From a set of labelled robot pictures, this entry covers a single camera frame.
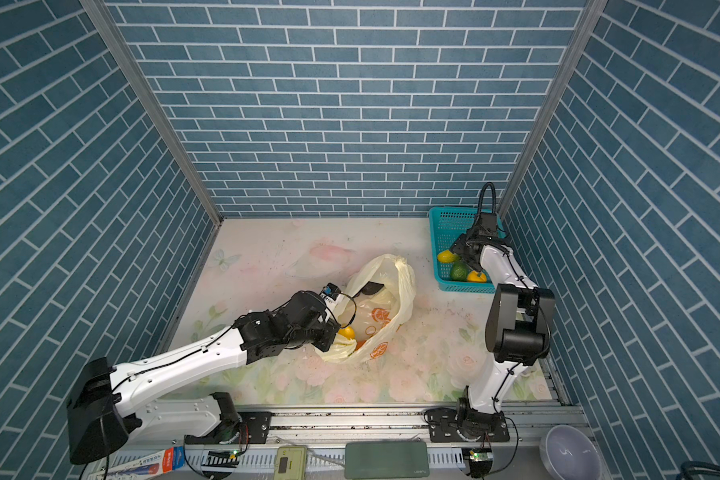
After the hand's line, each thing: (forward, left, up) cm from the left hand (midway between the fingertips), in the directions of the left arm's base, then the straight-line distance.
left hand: (342, 329), depth 76 cm
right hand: (+28, -37, 0) cm, 47 cm away
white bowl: (-27, -54, -12) cm, 62 cm away
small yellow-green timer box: (-27, +11, -12) cm, 32 cm away
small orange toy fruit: (+21, -42, -8) cm, 48 cm away
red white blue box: (-27, +44, -14) cm, 53 cm away
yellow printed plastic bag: (+8, -7, -13) cm, 16 cm away
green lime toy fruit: (+24, -38, -8) cm, 45 cm away
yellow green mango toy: (+30, -35, -9) cm, 47 cm away
